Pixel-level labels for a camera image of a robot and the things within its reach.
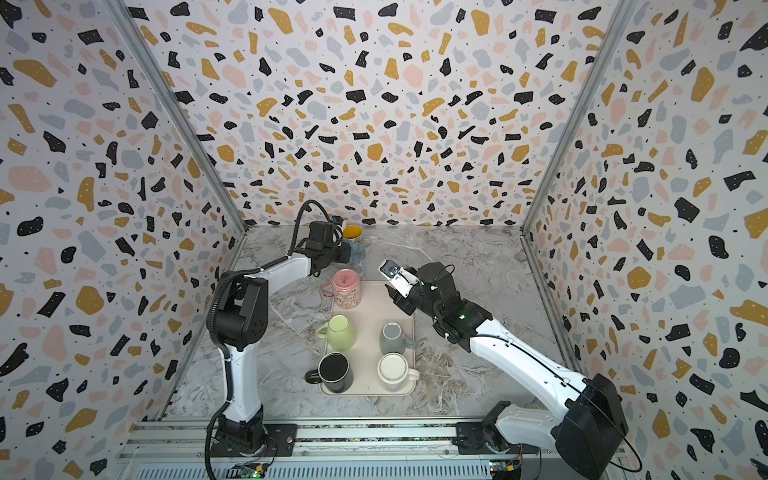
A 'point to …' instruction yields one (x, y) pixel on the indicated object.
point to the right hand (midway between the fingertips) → (390, 271)
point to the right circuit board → (505, 469)
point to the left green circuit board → (249, 470)
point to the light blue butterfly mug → (355, 237)
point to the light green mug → (339, 332)
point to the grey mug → (394, 339)
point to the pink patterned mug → (346, 289)
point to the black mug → (334, 371)
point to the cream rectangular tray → (371, 342)
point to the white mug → (393, 370)
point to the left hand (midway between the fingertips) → (350, 241)
